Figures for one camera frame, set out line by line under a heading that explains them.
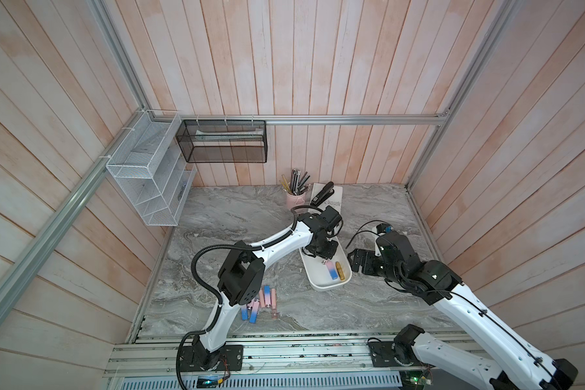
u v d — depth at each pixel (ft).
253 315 2.66
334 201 3.75
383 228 2.12
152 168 2.26
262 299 2.75
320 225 2.12
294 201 3.41
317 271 2.95
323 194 3.65
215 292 1.76
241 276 1.68
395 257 1.75
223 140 3.28
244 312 2.68
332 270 2.98
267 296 2.75
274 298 2.78
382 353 2.40
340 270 2.96
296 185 3.52
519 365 1.28
